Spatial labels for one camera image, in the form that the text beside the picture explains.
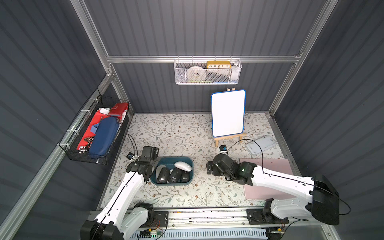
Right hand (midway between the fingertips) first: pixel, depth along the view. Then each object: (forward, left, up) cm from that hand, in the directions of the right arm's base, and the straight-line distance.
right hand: (215, 164), depth 80 cm
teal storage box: (+6, +27, -10) cm, 29 cm away
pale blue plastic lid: (+21, -37, -11) cm, 44 cm away
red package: (+20, +51, +20) cm, 59 cm away
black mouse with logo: (-3, +17, -10) cm, 20 cm away
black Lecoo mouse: (-4, +22, -8) cm, 24 cm away
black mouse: (-5, +29, -6) cm, 30 cm away
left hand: (+1, +36, 0) cm, 36 cm away
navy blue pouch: (+3, +52, +21) cm, 56 cm away
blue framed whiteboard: (+27, -8, +14) cm, 32 cm away
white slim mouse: (+2, +18, -7) cm, 19 cm away
